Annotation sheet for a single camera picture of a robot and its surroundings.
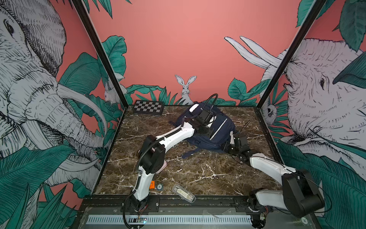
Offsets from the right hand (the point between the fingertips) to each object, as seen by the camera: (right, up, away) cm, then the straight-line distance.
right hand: (220, 142), depth 90 cm
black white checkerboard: (-53, +25, +25) cm, 64 cm away
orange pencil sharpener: (-41, -23, -12) cm, 49 cm away
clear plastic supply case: (-24, -26, -14) cm, 38 cm away
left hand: (-6, +9, -2) cm, 11 cm away
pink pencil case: (-36, -14, -4) cm, 38 cm away
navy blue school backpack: (+4, +10, +8) cm, 14 cm away
